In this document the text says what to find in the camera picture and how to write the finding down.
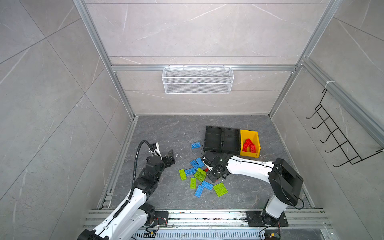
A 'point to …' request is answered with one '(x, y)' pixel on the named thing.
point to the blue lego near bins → (196, 145)
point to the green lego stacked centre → (200, 174)
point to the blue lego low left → (190, 171)
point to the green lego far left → (183, 174)
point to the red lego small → (248, 142)
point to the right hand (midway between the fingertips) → (212, 173)
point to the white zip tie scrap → (176, 154)
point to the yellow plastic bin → (254, 136)
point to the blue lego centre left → (194, 164)
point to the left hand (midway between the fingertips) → (164, 149)
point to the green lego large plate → (220, 189)
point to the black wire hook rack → (343, 148)
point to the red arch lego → (206, 170)
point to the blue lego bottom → (199, 191)
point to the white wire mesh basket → (197, 80)
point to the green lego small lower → (193, 181)
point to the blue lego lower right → (207, 185)
